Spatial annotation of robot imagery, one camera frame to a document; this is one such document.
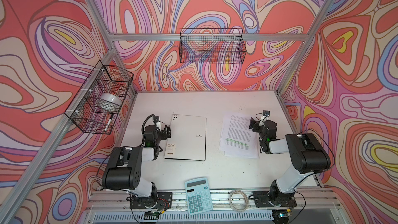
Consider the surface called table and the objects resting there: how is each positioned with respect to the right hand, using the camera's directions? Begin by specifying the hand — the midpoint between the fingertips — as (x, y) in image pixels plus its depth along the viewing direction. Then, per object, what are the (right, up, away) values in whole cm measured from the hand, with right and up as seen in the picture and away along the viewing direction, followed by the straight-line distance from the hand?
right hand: (259, 121), depth 97 cm
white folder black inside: (-45, -11, +1) cm, 46 cm away
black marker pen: (-81, +1, -25) cm, 85 cm away
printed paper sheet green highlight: (-15, -11, -3) cm, 19 cm away
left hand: (-61, -2, -3) cm, 61 cm away
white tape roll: (-80, +14, -23) cm, 85 cm away
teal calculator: (-38, -35, -25) cm, 57 cm away
